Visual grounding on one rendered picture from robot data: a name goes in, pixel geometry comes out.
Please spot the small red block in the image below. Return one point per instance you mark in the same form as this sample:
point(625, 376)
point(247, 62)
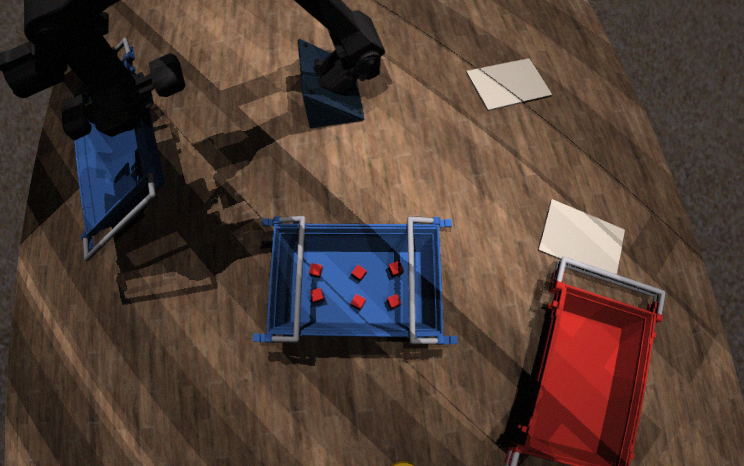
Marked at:
point(359, 273)
point(317, 295)
point(396, 268)
point(394, 301)
point(358, 302)
point(315, 270)

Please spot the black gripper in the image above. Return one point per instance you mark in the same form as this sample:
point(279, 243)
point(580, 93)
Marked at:
point(165, 76)

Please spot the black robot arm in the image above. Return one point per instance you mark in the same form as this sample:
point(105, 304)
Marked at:
point(70, 32)

